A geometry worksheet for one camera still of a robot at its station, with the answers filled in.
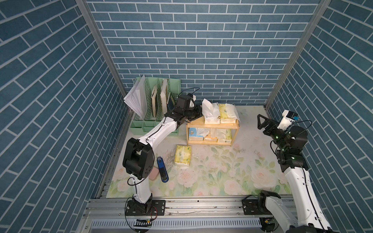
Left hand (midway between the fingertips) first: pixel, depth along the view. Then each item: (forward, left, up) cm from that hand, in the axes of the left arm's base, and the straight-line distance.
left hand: (210, 112), depth 83 cm
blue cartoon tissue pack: (-4, +10, -19) cm, 21 cm away
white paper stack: (+12, +46, 0) cm, 47 cm away
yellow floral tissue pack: (-16, +16, -22) cm, 32 cm away
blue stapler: (-25, +27, -24) cm, 44 cm away
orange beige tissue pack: (-5, -1, -19) cm, 20 cm away
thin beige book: (+18, +37, -6) cm, 42 cm away
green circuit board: (-50, +34, -30) cm, 67 cm away
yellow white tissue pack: (-1, -10, 0) cm, 10 cm away
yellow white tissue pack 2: (-6, -14, -18) cm, 24 cm away
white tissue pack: (0, 0, 0) cm, 0 cm away
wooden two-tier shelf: (-5, +7, -5) cm, 10 cm away
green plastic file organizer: (+4, +48, -20) cm, 52 cm away
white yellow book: (+13, +29, -1) cm, 32 cm away
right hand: (-10, -26, +7) cm, 29 cm away
